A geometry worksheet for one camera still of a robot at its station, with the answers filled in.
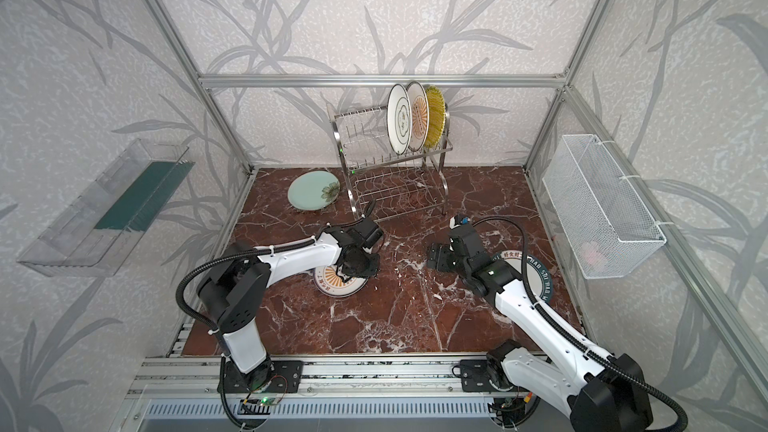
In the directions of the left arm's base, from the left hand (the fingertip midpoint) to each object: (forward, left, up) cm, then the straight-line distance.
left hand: (378, 265), depth 90 cm
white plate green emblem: (+33, -6, +29) cm, 45 cm away
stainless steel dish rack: (+33, -1, -2) cm, 33 cm away
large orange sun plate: (+32, -12, +33) cm, 47 cm away
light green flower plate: (+32, +27, -4) cm, 42 cm away
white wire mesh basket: (-4, -50, +31) cm, 59 cm away
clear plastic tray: (-6, +60, +28) cm, 66 cm away
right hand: (+2, -18, +11) cm, 21 cm away
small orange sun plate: (-5, +13, -3) cm, 15 cm away
